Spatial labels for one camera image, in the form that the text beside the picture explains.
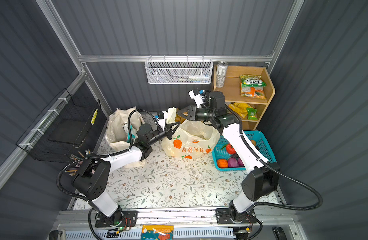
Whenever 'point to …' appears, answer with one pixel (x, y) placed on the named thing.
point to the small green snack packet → (252, 113)
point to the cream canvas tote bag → (115, 133)
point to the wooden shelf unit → (233, 89)
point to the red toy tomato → (230, 149)
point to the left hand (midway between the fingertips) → (180, 122)
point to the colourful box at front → (157, 232)
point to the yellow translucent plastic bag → (191, 139)
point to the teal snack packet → (128, 139)
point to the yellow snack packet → (241, 108)
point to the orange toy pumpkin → (222, 163)
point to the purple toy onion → (233, 162)
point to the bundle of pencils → (73, 171)
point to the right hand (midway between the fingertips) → (180, 115)
